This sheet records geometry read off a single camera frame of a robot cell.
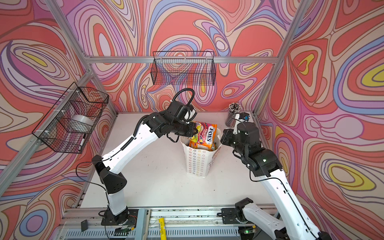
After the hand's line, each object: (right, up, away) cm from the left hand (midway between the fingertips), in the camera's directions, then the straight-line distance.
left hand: (199, 131), depth 72 cm
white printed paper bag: (0, -15, +2) cm, 15 cm away
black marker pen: (-58, -6, 0) cm, 58 cm away
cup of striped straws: (+24, +14, +27) cm, 39 cm away
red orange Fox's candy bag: (+3, -4, +1) cm, 5 cm away
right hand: (+11, -1, -4) cm, 12 cm away
